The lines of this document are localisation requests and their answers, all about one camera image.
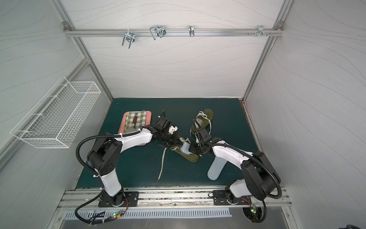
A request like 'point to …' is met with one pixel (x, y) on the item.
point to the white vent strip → (186, 212)
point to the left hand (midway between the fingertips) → (184, 145)
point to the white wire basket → (55, 120)
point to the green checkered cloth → (141, 121)
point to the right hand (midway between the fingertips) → (188, 148)
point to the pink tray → (148, 115)
